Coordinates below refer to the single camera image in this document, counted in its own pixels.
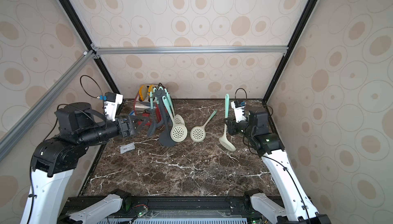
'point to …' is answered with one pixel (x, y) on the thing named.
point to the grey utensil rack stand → (167, 137)
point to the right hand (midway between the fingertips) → (223, 120)
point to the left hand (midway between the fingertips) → (147, 118)
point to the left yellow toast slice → (143, 92)
